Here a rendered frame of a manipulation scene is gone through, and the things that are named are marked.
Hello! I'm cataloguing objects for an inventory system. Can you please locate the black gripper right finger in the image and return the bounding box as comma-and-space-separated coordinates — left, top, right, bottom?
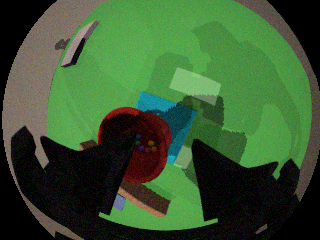
191, 139, 279, 221

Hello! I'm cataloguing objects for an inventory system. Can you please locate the brown rectangular bar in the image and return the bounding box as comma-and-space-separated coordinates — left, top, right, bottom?
79, 140, 171, 217

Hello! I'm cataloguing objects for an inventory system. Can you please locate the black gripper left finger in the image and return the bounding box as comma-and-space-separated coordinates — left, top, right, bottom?
40, 131, 137, 216

